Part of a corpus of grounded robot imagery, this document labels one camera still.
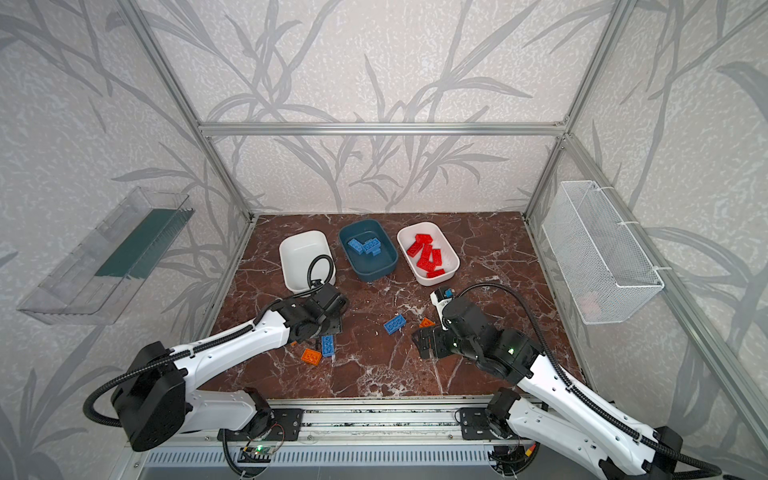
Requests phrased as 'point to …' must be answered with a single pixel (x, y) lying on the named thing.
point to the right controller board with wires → (512, 460)
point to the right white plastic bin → (406, 236)
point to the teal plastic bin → (369, 267)
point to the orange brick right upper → (427, 323)
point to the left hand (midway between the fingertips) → (337, 315)
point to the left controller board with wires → (255, 454)
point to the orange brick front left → (311, 356)
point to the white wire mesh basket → (600, 267)
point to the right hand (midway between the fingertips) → (427, 323)
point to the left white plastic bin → (297, 251)
